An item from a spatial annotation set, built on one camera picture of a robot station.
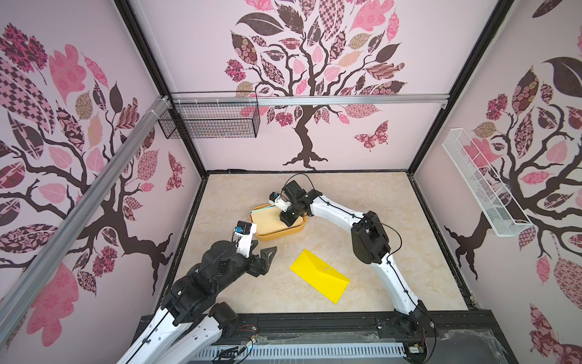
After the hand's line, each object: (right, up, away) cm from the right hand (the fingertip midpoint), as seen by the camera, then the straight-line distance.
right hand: (283, 218), depth 97 cm
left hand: (-4, -7, -29) cm, 30 cm away
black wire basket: (-22, +45, -2) cm, 50 cm away
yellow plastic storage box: (-3, -7, -4) cm, 8 cm away
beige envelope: (-6, 0, -2) cm, 7 cm away
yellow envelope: (+18, -23, -11) cm, 31 cm away
